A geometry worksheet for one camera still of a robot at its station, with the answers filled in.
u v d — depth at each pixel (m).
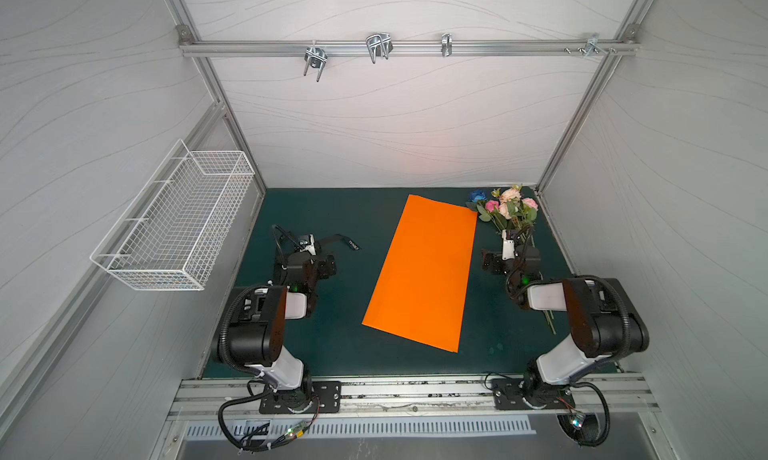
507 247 0.86
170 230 0.69
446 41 0.72
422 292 0.93
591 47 0.77
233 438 0.67
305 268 0.73
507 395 0.73
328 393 0.74
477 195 1.13
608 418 0.69
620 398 0.75
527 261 0.73
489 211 1.11
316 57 0.80
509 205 1.08
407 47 0.77
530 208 1.08
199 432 0.69
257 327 0.46
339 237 1.04
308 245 0.82
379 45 0.77
